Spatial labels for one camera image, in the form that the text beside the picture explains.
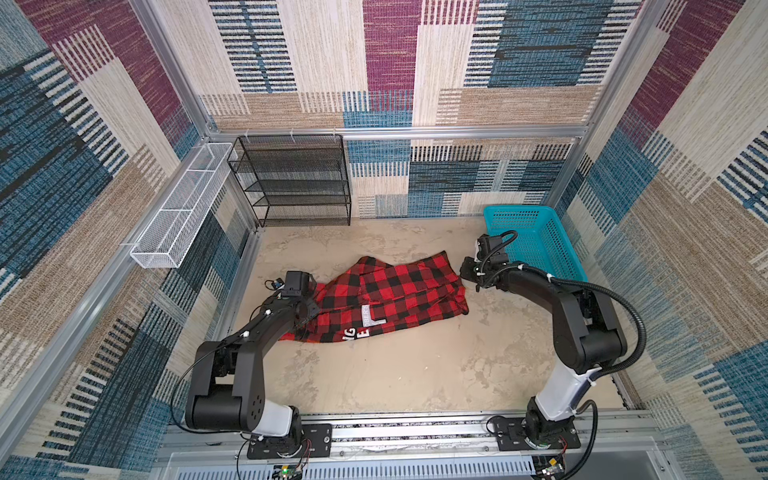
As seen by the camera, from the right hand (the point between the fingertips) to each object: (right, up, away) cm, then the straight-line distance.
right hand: (463, 271), depth 98 cm
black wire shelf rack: (-58, +32, +11) cm, 67 cm away
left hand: (-49, -10, -5) cm, 50 cm away
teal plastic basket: (+32, +10, +14) cm, 36 cm away
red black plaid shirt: (-29, -7, -1) cm, 30 cm away
